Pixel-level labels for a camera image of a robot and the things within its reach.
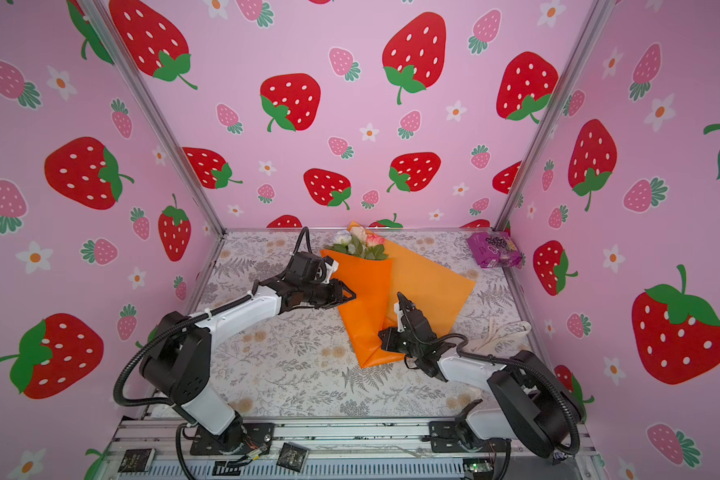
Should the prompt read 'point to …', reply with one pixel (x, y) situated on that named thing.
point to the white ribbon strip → (507, 339)
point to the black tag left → (137, 460)
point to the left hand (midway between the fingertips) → (355, 296)
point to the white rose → (343, 237)
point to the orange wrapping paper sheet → (437, 292)
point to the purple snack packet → (493, 249)
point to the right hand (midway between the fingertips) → (376, 334)
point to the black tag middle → (293, 457)
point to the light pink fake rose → (359, 232)
